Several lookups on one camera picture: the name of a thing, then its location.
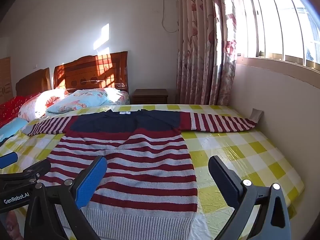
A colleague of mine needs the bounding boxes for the plain dark wooden headboard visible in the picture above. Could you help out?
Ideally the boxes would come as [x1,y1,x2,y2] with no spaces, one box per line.
[15,67,52,97]

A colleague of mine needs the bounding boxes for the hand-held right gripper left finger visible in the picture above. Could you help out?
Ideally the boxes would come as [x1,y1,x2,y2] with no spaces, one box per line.
[24,156,108,240]

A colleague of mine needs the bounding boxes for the plain light blue cloth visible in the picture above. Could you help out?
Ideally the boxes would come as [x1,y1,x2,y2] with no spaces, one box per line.
[0,117,29,145]

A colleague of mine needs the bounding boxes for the yellow white checkered bed sheet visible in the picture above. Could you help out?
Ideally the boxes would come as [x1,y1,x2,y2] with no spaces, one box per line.
[0,104,305,240]

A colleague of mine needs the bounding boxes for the barred window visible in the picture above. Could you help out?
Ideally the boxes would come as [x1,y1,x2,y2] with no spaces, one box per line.
[235,0,320,70]

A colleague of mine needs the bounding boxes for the red patterned blanket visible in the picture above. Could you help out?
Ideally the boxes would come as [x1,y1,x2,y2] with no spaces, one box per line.
[0,92,40,128]

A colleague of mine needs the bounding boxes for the light blue floral quilt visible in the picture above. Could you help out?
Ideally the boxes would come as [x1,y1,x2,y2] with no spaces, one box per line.
[45,87,130,113]

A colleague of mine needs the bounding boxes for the red grey striped navy sweater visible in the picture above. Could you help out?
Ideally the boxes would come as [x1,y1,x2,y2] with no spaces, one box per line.
[21,108,263,238]

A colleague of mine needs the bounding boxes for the brown wooden nightstand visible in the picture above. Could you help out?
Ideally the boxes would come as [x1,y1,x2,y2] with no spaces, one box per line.
[131,89,168,105]

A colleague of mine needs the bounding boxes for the white pink floral pillow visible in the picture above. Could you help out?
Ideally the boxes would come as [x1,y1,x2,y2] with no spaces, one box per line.
[19,89,69,119]

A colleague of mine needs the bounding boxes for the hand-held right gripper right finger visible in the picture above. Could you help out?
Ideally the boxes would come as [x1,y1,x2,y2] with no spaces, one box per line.
[208,156,292,240]

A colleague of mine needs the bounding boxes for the white air conditioner cable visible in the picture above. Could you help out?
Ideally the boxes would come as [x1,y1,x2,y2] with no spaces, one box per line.
[161,0,178,33]

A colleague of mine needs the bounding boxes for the carved orange wooden headboard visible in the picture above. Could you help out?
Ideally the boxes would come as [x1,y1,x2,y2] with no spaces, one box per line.
[53,51,129,93]

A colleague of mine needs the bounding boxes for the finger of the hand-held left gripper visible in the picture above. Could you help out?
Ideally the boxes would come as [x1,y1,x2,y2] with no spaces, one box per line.
[0,159,52,193]
[0,152,18,170]

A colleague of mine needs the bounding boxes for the pink floral curtain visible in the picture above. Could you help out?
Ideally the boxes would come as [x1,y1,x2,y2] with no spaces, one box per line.
[175,0,244,105]

